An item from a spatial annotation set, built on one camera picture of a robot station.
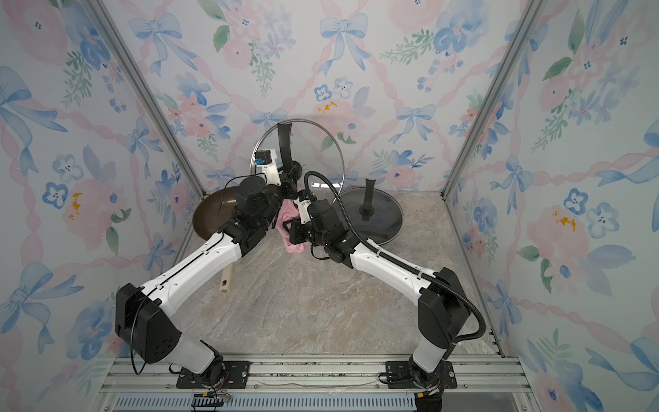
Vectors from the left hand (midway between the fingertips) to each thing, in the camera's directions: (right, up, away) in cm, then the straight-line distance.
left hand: (294, 164), depth 71 cm
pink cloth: (-2, -12, +1) cm, 13 cm away
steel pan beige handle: (-38, -13, +33) cm, 52 cm away
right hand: (-3, -16, +6) cm, 17 cm away
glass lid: (+3, +15, +35) cm, 38 cm away
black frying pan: (+28, -13, +29) cm, 42 cm away
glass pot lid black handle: (+27, -13, +29) cm, 42 cm away
